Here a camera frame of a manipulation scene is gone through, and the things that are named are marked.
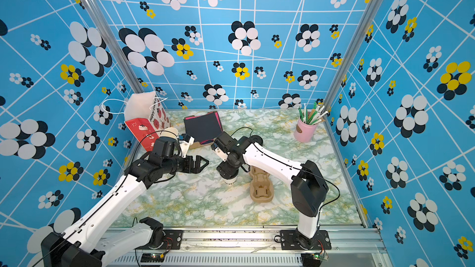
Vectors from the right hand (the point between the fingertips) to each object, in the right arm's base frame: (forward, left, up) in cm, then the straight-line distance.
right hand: (231, 165), depth 83 cm
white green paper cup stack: (+1, +22, +22) cm, 31 cm away
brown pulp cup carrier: (-8, -14, -7) cm, 18 cm away
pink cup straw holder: (+21, -38, -3) cm, 44 cm away
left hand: (-1, +11, +8) cm, 14 cm away
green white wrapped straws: (+24, -41, +7) cm, 48 cm away
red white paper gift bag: (+30, +49, +2) cm, 58 cm away
